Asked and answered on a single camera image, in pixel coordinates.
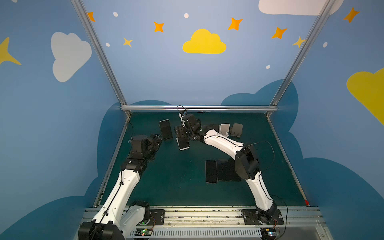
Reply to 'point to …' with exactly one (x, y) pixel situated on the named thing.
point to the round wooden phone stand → (236, 130)
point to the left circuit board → (143, 232)
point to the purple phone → (211, 171)
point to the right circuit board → (268, 233)
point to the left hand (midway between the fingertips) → (162, 140)
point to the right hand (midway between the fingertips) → (181, 125)
